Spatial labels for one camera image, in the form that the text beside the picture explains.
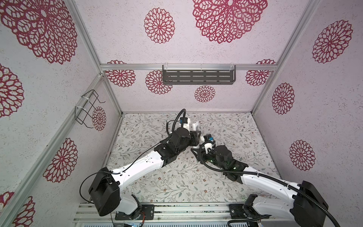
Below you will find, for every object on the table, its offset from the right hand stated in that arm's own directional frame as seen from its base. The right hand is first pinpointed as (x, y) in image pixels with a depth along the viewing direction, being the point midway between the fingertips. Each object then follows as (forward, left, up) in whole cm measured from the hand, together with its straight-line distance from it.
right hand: (194, 145), depth 76 cm
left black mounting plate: (-29, +24, -19) cm, 42 cm away
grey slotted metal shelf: (+48, -3, +14) cm, 51 cm away
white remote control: (+4, 0, +11) cm, 12 cm away
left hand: (+5, -1, +4) cm, 7 cm away
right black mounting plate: (-27, -23, -20) cm, 40 cm away
